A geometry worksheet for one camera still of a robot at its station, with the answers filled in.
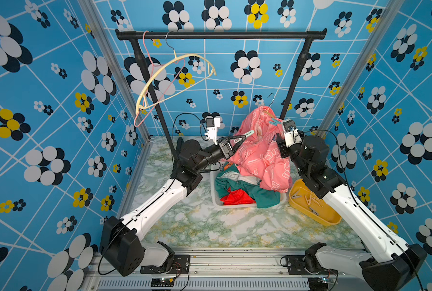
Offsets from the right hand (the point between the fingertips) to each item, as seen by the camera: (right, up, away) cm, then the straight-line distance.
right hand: (289, 130), depth 69 cm
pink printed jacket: (-9, -11, +9) cm, 17 cm away
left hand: (-17, -4, -9) cm, 20 cm away
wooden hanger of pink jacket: (-5, +10, +14) cm, 18 cm away
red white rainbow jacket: (-19, -29, +14) cm, 38 cm away
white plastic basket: (-29, -32, +17) cm, 46 cm away
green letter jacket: (-22, -20, +18) cm, 35 cm away
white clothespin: (+11, -31, +22) cm, 40 cm away
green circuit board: (-52, -61, +3) cm, 80 cm away
